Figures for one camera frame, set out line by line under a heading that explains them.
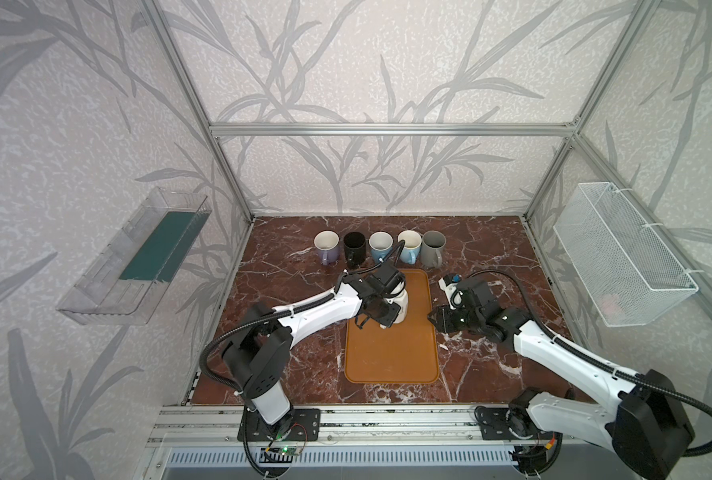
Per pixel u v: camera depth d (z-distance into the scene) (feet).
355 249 3.36
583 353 1.56
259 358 1.45
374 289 2.10
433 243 3.27
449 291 2.47
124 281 2.07
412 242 3.43
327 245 3.46
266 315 1.52
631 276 2.03
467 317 2.24
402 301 2.76
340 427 2.47
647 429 1.29
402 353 2.79
